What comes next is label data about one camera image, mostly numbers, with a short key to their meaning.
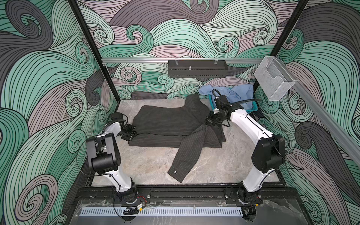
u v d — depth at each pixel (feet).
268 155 1.52
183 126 3.39
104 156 1.56
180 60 3.04
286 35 2.67
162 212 2.29
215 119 2.44
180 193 2.46
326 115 1.94
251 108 3.42
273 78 2.59
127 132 2.62
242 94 3.63
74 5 2.29
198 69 3.13
